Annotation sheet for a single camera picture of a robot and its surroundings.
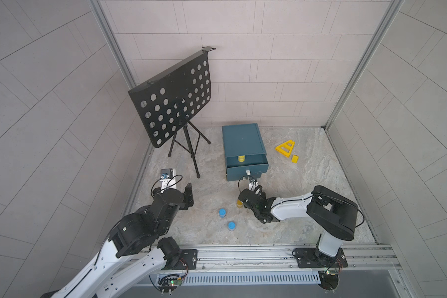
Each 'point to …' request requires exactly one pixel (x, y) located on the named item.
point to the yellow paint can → (241, 158)
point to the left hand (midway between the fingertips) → (187, 185)
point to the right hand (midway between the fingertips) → (247, 193)
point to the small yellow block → (295, 159)
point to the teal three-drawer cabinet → (244, 151)
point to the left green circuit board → (169, 284)
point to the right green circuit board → (329, 280)
